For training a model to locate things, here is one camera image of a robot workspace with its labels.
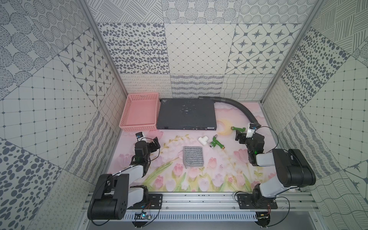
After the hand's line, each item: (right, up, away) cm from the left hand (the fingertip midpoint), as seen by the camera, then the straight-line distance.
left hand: (146, 137), depth 90 cm
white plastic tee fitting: (+37, -3, +5) cm, 38 cm away
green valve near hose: (+65, +4, +11) cm, 66 cm away
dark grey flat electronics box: (+26, +15, +18) cm, 35 cm away
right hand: (+64, +3, +5) cm, 64 cm away
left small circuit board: (+3, -36, -19) cm, 41 cm away
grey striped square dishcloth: (+30, -12, -2) cm, 32 cm away
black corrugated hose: (+60, +27, +30) cm, 72 cm away
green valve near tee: (+45, -4, +5) cm, 45 cm away
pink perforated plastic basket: (-11, +16, +21) cm, 29 cm away
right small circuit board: (+65, -38, -18) cm, 78 cm away
